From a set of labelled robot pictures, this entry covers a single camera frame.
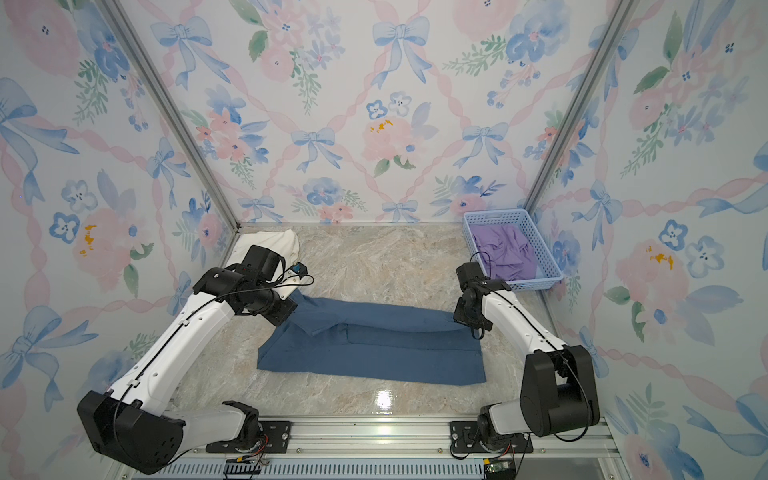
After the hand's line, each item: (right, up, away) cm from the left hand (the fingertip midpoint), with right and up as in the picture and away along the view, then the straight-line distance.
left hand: (289, 306), depth 78 cm
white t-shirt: (-13, +18, +35) cm, 41 cm away
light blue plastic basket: (+80, +7, +23) cm, 84 cm away
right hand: (+50, -5, +10) cm, 51 cm away
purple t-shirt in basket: (+71, +13, +31) cm, 78 cm away
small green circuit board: (+53, -38, -5) cm, 65 cm away
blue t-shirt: (+10, -12, +12) cm, 20 cm away
